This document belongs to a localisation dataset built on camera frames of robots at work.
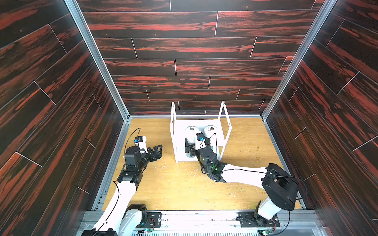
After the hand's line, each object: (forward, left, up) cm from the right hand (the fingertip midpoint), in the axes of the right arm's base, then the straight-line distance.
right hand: (197, 137), depth 81 cm
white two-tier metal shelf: (+1, -11, +5) cm, 12 cm away
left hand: (-5, +22, -3) cm, 23 cm away
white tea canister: (-1, -7, +6) cm, 9 cm away
